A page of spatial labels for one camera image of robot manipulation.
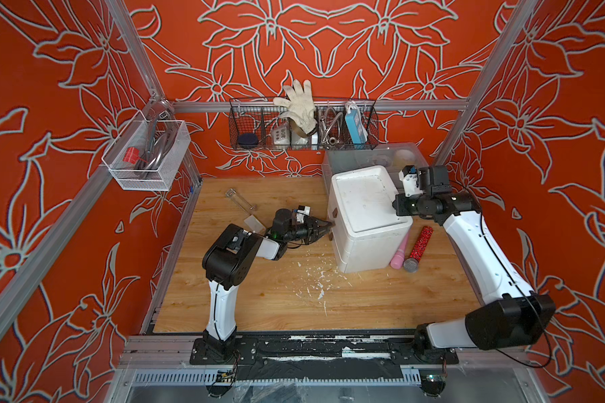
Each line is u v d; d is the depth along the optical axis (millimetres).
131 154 711
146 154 762
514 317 388
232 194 1111
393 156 1036
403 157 1013
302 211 901
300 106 882
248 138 985
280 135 941
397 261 879
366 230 721
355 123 854
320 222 864
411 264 873
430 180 597
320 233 873
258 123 1014
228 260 559
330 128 834
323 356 727
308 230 828
